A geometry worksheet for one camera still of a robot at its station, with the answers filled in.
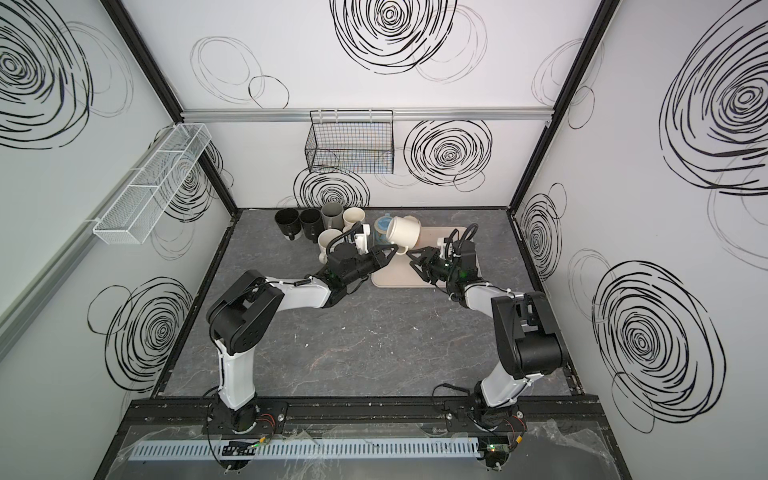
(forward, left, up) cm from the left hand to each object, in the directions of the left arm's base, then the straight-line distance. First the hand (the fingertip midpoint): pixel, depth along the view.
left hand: (403, 248), depth 86 cm
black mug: (+18, +33, -9) cm, 38 cm away
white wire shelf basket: (-4, +67, +16) cm, 69 cm away
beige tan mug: (+10, +27, -10) cm, 30 cm away
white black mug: (+16, +40, -8) cm, 44 cm away
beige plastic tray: (+2, +1, -16) cm, 16 cm away
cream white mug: (+4, 0, +2) cm, 5 cm away
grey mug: (+20, +25, -8) cm, 33 cm away
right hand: (-1, 0, -3) cm, 3 cm away
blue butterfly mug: (+13, +8, -6) cm, 16 cm away
